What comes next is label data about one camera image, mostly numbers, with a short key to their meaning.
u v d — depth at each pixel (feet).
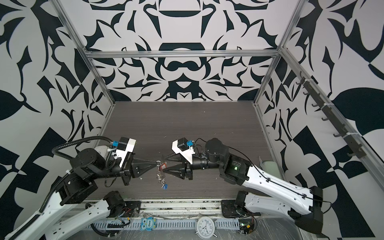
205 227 2.20
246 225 2.33
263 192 1.52
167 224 2.34
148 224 2.26
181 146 1.47
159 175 1.70
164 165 1.74
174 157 1.78
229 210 2.43
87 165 1.33
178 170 1.62
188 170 1.54
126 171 1.46
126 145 1.45
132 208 2.41
